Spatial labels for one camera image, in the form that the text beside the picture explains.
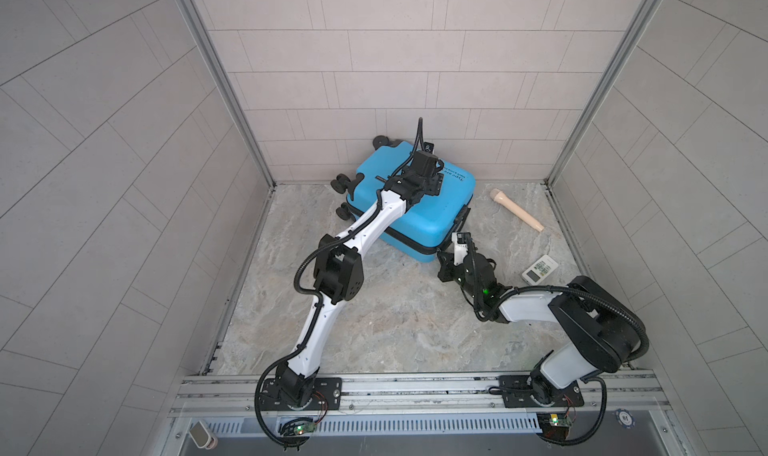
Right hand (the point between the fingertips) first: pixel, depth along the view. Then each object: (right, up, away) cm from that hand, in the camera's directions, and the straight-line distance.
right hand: (435, 254), depth 89 cm
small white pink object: (-53, -35, -26) cm, 69 cm away
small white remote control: (+33, -5, +2) cm, 33 cm away
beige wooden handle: (+25, +19, +19) cm, 37 cm away
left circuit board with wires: (-34, -34, -24) cm, 53 cm away
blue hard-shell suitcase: (-3, +10, -7) cm, 13 cm away
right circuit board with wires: (+25, -37, -21) cm, 49 cm away
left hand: (-1, +26, +4) cm, 26 cm away
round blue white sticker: (+41, -34, -21) cm, 58 cm away
